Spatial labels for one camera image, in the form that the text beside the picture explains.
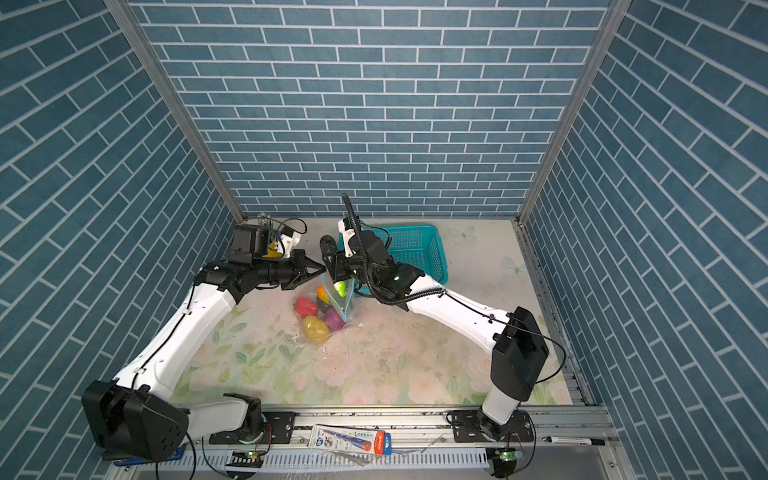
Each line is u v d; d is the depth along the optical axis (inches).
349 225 25.7
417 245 43.5
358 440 28.0
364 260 21.6
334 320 34.1
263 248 24.3
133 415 14.9
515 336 18.2
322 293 34.4
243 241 23.0
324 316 35.2
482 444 28.4
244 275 21.5
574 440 28.4
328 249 29.0
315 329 33.9
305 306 35.8
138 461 27.7
